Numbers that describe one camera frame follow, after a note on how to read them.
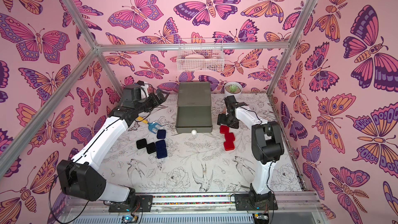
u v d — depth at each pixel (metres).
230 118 0.82
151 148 0.93
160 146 0.93
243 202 0.73
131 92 0.59
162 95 0.73
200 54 0.95
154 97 0.70
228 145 0.93
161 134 0.98
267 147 0.51
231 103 0.74
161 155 0.90
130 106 0.59
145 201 0.75
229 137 0.97
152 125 1.03
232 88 1.08
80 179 0.41
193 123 0.86
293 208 0.71
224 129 0.97
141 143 0.94
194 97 0.90
